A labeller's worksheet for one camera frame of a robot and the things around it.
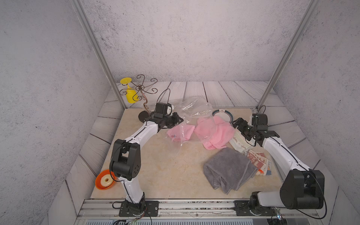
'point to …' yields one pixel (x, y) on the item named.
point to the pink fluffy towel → (213, 131)
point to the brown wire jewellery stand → (140, 87)
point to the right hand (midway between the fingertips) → (236, 125)
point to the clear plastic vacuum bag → (194, 123)
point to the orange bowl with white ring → (104, 181)
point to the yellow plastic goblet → (131, 94)
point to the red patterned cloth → (258, 160)
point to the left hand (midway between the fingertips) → (185, 119)
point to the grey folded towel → (228, 170)
